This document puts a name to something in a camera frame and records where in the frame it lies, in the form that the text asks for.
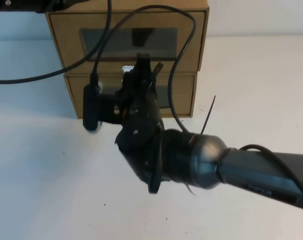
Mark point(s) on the white drawer handle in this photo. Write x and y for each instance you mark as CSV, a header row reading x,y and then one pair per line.
x,y
127,68

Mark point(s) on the cardboard shoebox drawer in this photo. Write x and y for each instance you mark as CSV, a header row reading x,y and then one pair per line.
x,y
183,91
161,35

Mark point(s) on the black zip tie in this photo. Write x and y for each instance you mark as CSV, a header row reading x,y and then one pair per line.
x,y
208,115

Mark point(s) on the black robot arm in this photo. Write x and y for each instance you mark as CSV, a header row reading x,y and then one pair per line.
x,y
204,161

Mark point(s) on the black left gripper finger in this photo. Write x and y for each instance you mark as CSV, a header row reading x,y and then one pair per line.
x,y
142,65

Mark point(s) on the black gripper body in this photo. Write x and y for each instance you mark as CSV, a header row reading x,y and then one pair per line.
x,y
140,139

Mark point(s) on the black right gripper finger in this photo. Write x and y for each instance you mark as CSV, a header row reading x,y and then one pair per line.
x,y
157,69

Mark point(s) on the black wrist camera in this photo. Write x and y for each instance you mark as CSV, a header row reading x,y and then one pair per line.
x,y
98,107

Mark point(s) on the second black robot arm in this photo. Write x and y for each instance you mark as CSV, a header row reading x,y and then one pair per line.
x,y
37,6

